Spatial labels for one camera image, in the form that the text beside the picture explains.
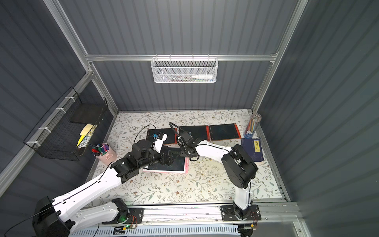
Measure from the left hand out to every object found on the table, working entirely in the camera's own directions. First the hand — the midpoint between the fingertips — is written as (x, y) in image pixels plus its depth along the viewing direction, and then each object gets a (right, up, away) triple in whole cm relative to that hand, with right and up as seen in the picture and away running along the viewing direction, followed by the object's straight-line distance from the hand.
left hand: (174, 152), depth 73 cm
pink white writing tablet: (+2, -11, +19) cm, 22 cm away
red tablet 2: (+16, +8, +36) cm, 41 cm away
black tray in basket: (-49, +20, +7) cm, 53 cm away
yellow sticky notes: (-45, +10, 0) cm, 46 cm away
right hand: (+4, -3, +19) cm, 20 cm away
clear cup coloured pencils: (+47, +14, +21) cm, 54 cm away
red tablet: (+29, +8, +36) cm, 47 cm away
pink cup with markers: (-43, -3, +12) cm, 45 cm away
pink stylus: (+6, -11, +19) cm, 23 cm away
